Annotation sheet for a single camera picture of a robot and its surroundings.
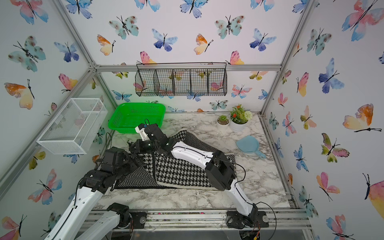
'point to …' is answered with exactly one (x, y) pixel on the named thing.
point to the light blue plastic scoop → (249, 143)
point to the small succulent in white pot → (223, 122)
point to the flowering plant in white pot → (239, 118)
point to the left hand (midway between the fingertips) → (139, 161)
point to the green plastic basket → (128, 116)
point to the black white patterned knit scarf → (162, 170)
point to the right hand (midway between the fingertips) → (127, 149)
